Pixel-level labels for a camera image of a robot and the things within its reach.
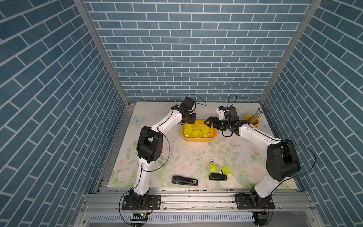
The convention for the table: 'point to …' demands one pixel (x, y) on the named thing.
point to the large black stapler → (180, 179)
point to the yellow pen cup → (248, 117)
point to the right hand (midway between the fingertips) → (210, 123)
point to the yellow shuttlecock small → (204, 130)
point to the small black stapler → (218, 177)
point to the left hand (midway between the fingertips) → (195, 120)
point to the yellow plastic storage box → (211, 137)
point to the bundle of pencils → (258, 114)
